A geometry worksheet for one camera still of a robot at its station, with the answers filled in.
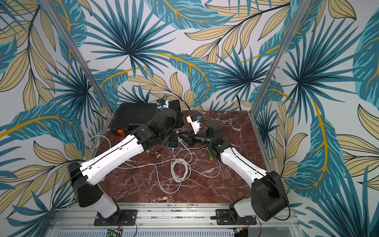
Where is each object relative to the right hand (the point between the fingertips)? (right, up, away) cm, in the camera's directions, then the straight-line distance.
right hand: (168, 142), depth 71 cm
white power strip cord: (-54, +3, +35) cm, 65 cm away
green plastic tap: (+23, -11, +22) cm, 34 cm away
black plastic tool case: (-34, +16, +37) cm, 53 cm away
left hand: (+5, +12, +2) cm, 13 cm away
